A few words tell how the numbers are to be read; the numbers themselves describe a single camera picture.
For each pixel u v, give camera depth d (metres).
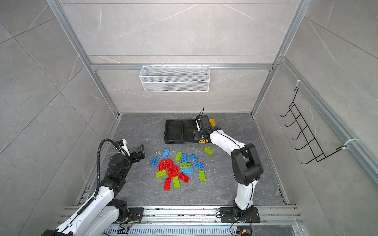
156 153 0.97
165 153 0.95
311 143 0.63
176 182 0.84
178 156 0.95
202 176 0.87
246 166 0.49
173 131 1.14
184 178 0.85
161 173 0.86
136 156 0.73
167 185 0.82
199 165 0.90
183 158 0.94
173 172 0.86
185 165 0.89
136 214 0.73
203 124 0.73
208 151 0.98
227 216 0.73
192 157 0.93
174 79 1.01
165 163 0.91
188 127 1.16
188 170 0.88
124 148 0.70
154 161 0.91
